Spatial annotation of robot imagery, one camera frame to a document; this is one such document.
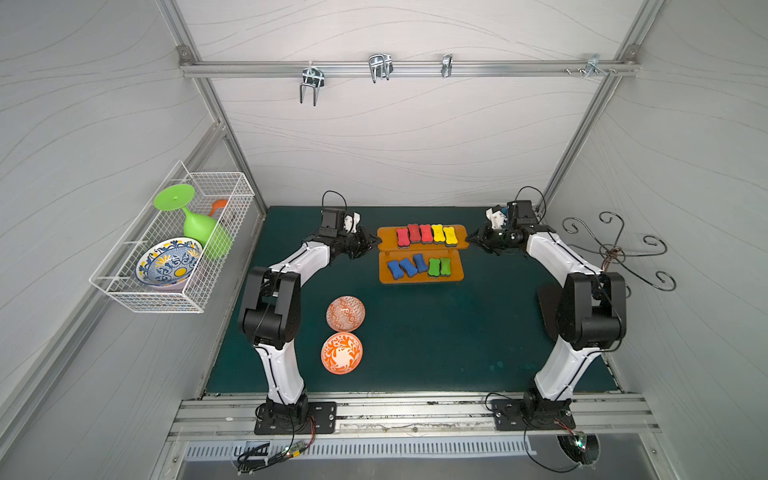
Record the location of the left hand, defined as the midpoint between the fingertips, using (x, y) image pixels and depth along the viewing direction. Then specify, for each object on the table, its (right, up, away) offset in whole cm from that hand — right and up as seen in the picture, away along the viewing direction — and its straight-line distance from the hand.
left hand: (384, 241), depth 92 cm
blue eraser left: (+4, -10, +8) cm, 13 cm away
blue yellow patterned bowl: (-45, -4, -30) cm, 54 cm away
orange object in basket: (-44, +11, -13) cm, 47 cm away
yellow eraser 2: (+21, +2, 0) cm, 21 cm away
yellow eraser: (+17, +3, +1) cm, 18 cm away
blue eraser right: (+12, -8, +9) cm, 17 cm away
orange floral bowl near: (-12, -32, -8) cm, 35 cm away
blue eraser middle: (+8, -9, +9) cm, 15 cm away
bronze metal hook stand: (+54, -3, -24) cm, 59 cm away
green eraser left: (+17, -9, +9) cm, 22 cm away
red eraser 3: (+13, +2, +1) cm, 14 cm away
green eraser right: (+21, -9, +9) cm, 24 cm away
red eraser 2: (+10, +3, +1) cm, 10 cm away
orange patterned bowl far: (-12, -22, -1) cm, 25 cm away
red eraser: (+6, +1, -1) cm, 6 cm away
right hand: (+27, +1, +1) cm, 27 cm away
